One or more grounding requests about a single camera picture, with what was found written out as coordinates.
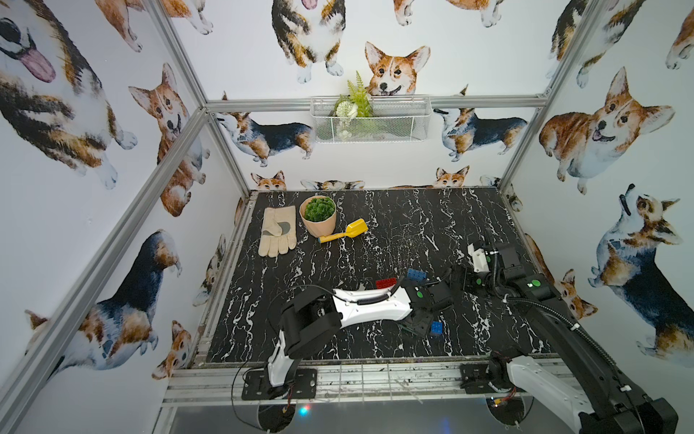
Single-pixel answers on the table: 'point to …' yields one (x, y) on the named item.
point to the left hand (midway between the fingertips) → (420, 323)
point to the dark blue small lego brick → (437, 327)
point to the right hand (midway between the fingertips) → (453, 277)
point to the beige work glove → (278, 231)
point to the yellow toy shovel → (353, 228)
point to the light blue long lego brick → (417, 275)
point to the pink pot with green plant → (318, 215)
